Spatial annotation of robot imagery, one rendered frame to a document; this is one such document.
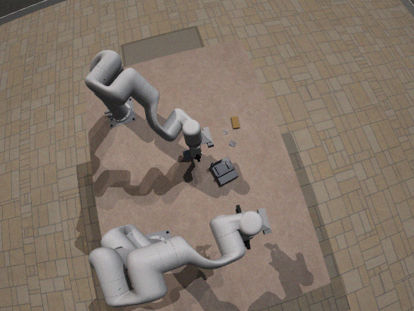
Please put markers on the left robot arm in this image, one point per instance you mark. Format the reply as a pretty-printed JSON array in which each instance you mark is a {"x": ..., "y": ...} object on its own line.
[{"x": 106, "y": 67}]

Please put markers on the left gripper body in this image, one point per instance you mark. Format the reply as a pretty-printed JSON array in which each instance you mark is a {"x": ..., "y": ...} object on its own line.
[{"x": 195, "y": 150}]

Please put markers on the tan rectangular plate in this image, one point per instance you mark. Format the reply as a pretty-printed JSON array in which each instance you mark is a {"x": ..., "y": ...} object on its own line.
[{"x": 235, "y": 122}]

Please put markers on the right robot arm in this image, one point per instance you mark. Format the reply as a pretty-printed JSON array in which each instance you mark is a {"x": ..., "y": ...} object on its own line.
[{"x": 146, "y": 262}]

